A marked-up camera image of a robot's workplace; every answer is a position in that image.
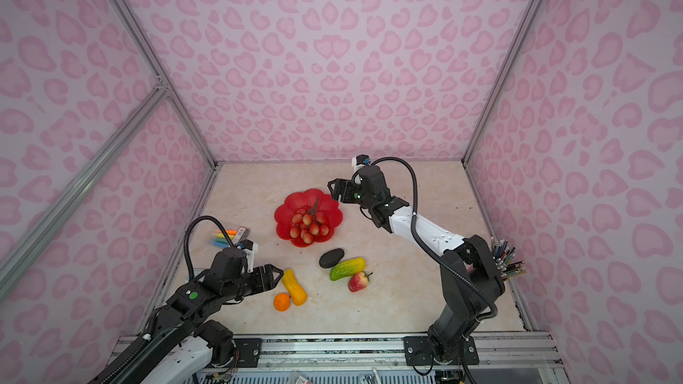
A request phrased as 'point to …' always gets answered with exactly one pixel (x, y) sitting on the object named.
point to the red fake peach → (358, 282)
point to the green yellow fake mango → (347, 268)
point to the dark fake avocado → (331, 258)
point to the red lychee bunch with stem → (308, 224)
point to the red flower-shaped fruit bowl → (327, 205)
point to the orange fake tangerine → (281, 302)
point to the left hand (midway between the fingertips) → (276, 270)
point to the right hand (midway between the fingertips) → (339, 182)
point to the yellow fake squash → (298, 292)
